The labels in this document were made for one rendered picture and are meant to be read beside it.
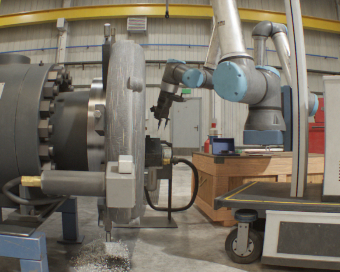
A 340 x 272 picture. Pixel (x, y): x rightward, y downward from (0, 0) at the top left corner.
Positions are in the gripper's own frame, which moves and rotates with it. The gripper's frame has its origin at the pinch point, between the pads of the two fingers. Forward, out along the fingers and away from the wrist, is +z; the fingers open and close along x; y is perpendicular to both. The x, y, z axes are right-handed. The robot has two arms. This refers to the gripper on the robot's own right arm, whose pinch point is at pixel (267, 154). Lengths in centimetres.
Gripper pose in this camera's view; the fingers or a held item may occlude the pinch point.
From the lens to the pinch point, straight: 237.3
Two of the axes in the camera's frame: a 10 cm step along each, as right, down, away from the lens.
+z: -0.1, 10.0, -0.2
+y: -9.7, -0.2, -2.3
